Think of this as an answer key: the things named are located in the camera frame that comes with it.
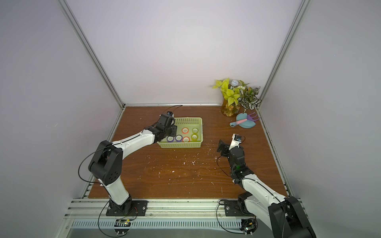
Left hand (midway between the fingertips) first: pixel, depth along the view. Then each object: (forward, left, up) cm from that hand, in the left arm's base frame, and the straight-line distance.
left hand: (175, 127), depth 94 cm
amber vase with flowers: (+20, -39, -5) cm, 44 cm away
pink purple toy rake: (+18, -55, -11) cm, 59 cm away
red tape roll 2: (+4, -6, -10) cm, 12 cm away
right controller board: (-50, -40, -12) cm, 65 cm away
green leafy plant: (+19, -41, +14) cm, 47 cm away
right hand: (-11, -32, +3) cm, 34 cm away
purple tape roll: (-3, -2, -10) cm, 10 cm away
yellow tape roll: (-1, -13, -10) cm, 16 cm away
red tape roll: (-3, -7, -10) cm, 12 cm away
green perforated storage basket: (+2, -9, -10) cm, 14 cm away
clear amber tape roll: (+4, -13, -9) cm, 16 cm away
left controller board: (-51, +23, -14) cm, 58 cm away
